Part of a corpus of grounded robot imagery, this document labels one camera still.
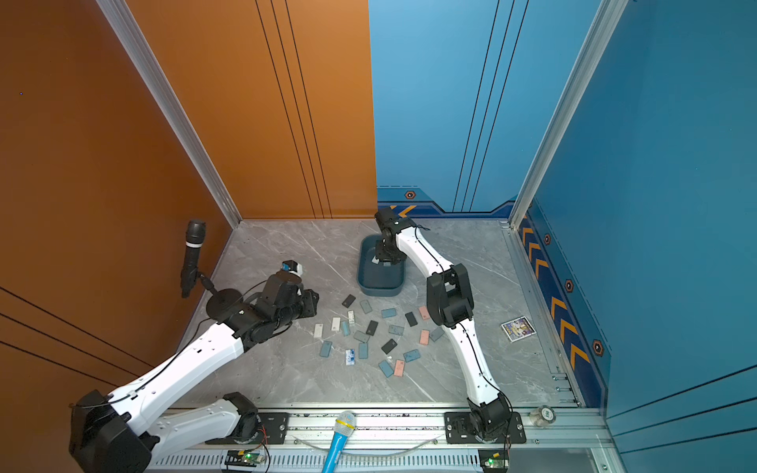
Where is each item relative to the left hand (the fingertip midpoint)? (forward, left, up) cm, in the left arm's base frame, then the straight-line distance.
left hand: (318, 292), depth 81 cm
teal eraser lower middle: (-11, -12, -15) cm, 22 cm away
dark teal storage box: (+16, -17, -18) cm, 30 cm away
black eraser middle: (-3, -14, -16) cm, 21 cm away
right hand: (+21, -19, -11) cm, 30 cm away
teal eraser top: (+2, -20, -16) cm, 25 cm away
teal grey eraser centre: (-4, -22, -14) cm, 27 cm away
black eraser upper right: (-1, -27, -15) cm, 31 cm away
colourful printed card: (-4, -59, -14) cm, 61 cm away
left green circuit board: (-37, +15, -16) cm, 43 cm away
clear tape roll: (-28, -57, -9) cm, 64 cm away
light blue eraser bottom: (-16, -19, -15) cm, 29 cm away
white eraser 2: (-2, -3, -15) cm, 16 cm away
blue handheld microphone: (-31, -9, -11) cm, 34 cm away
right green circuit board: (-36, -46, -17) cm, 61 cm away
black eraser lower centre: (-9, -20, -15) cm, 27 cm away
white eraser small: (-1, -8, -14) cm, 16 cm away
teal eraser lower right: (-12, -27, -15) cm, 33 cm away
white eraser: (-4, +2, -14) cm, 15 cm away
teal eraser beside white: (-4, -7, -15) cm, 17 cm away
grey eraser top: (+4, -12, -15) cm, 20 cm away
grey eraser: (-6, -12, -15) cm, 21 cm away
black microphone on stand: (+5, +35, -14) cm, 38 cm away
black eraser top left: (+6, -6, -15) cm, 17 cm away
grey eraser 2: (-5, -35, -15) cm, 38 cm away
